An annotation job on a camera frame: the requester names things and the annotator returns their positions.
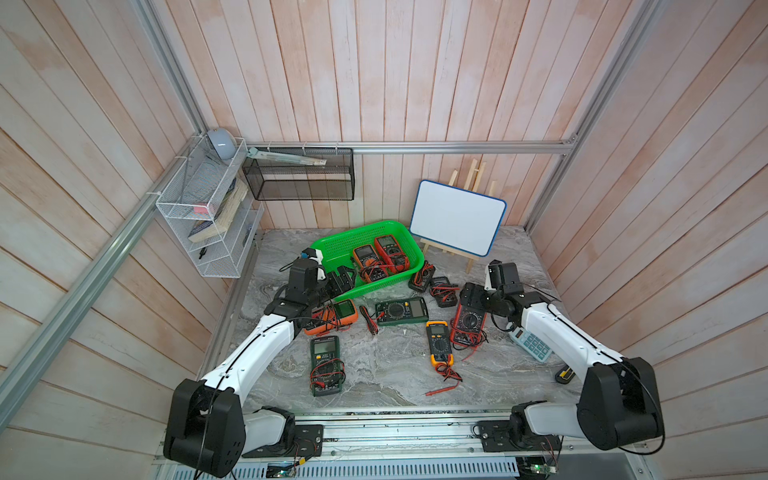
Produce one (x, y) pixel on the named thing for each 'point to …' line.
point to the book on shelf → (207, 229)
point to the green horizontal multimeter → (409, 310)
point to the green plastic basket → (338, 250)
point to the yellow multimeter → (439, 349)
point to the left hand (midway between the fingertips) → (347, 281)
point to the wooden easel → (472, 169)
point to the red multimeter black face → (467, 327)
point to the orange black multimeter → (368, 263)
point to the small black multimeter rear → (420, 281)
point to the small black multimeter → (445, 292)
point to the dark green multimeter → (328, 370)
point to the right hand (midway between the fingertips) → (472, 294)
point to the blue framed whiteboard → (459, 218)
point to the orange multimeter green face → (342, 311)
